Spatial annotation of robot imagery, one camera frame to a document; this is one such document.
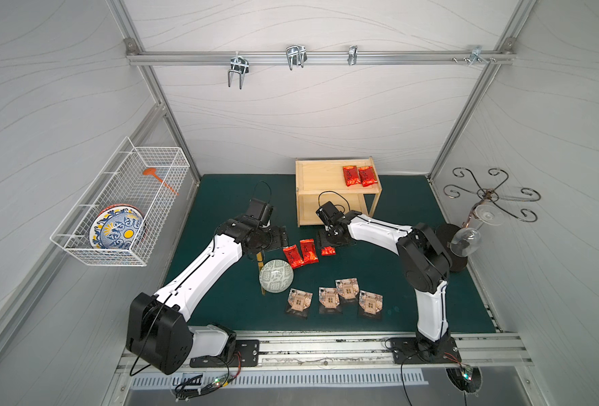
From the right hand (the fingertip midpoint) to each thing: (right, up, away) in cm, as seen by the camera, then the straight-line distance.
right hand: (326, 239), depth 96 cm
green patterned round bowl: (-18, -12, -8) cm, 23 cm away
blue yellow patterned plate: (-55, +9, -34) cm, 65 cm away
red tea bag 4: (+9, +24, -7) cm, 27 cm away
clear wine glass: (+41, +3, -21) cm, 46 cm away
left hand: (-16, +2, -16) cm, 23 cm away
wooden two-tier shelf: (+6, +22, -6) cm, 24 cm away
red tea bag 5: (+15, +24, -7) cm, 29 cm away
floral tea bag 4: (+14, -19, -14) cm, 28 cm away
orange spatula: (-57, +25, -18) cm, 64 cm away
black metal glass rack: (+47, +17, -24) cm, 55 cm away
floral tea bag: (-10, -19, -13) cm, 25 cm away
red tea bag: (-12, -6, -4) cm, 14 cm away
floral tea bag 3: (+7, -16, -10) cm, 20 cm away
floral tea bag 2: (0, -19, -13) cm, 23 cm away
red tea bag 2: (-7, -4, -3) cm, 9 cm away
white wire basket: (-60, +20, -26) cm, 69 cm away
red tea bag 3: (+1, -4, -3) cm, 5 cm away
